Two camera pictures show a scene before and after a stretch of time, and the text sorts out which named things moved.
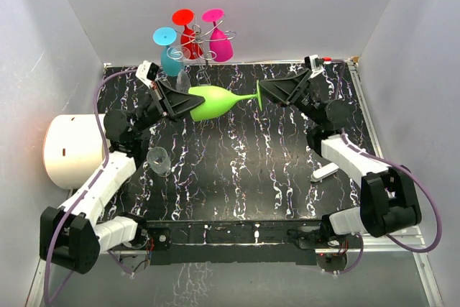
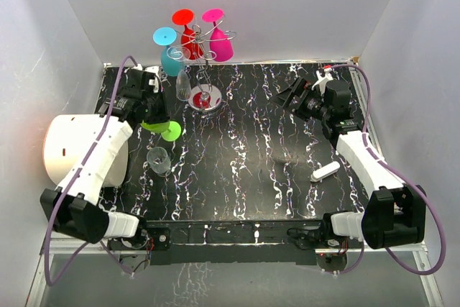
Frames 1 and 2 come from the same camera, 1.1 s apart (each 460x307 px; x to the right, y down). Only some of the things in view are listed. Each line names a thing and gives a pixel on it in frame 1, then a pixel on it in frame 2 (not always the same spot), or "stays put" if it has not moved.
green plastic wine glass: [218, 101] → [170, 131]
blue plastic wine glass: [172, 59] stays put
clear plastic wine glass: [159, 161] stays put
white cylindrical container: [74, 149] stays put
